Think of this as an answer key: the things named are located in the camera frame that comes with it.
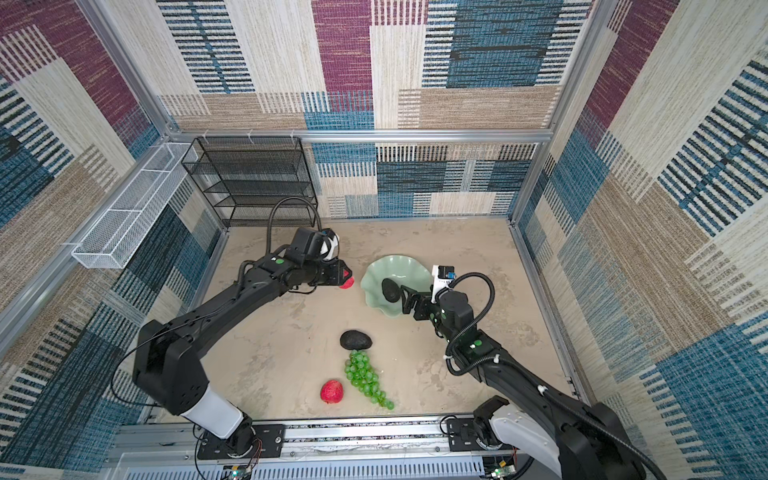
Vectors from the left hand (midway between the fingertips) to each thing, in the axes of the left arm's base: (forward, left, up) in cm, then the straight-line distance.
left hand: (350, 268), depth 84 cm
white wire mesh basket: (-2, +54, +14) cm, 56 cm away
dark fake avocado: (+2, -11, -15) cm, 19 cm away
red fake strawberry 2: (-5, +1, -1) cm, 5 cm away
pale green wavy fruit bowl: (+9, -18, -16) cm, 26 cm away
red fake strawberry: (-28, +4, -14) cm, 32 cm away
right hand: (-7, -18, -2) cm, 19 cm away
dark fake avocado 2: (-15, -1, -14) cm, 20 cm away
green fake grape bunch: (-23, -2, -15) cm, 27 cm away
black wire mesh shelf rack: (+41, +37, -1) cm, 55 cm away
